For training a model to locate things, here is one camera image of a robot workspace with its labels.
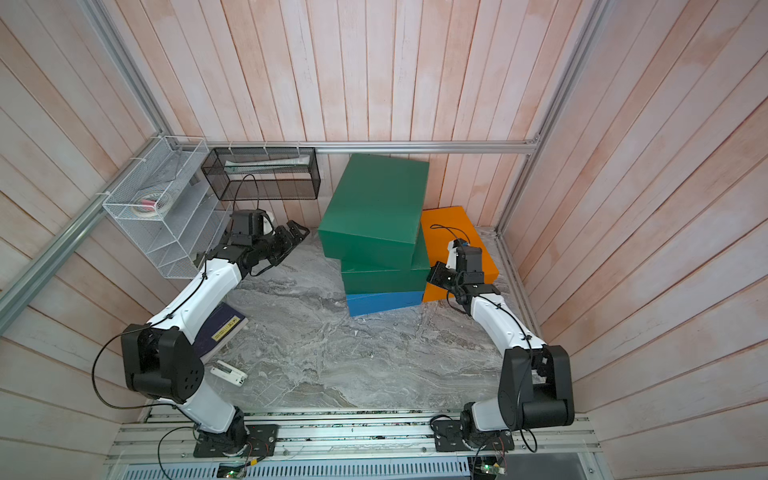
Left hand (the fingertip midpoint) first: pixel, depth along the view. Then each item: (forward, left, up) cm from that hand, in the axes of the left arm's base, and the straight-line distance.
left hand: (303, 241), depth 86 cm
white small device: (-31, +20, -21) cm, 42 cm away
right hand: (-3, -38, -7) cm, 39 cm away
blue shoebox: (-9, -20, -20) cm, 30 cm away
